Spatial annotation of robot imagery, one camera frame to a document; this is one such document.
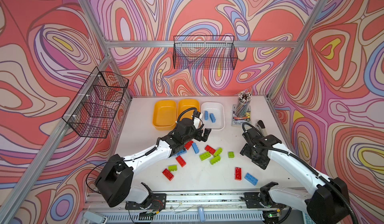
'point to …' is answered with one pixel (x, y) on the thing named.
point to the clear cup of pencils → (244, 98)
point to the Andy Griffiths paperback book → (239, 121)
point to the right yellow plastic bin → (183, 104)
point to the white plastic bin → (217, 109)
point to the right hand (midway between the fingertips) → (251, 161)
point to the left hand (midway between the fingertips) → (206, 125)
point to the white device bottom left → (88, 216)
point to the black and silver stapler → (260, 126)
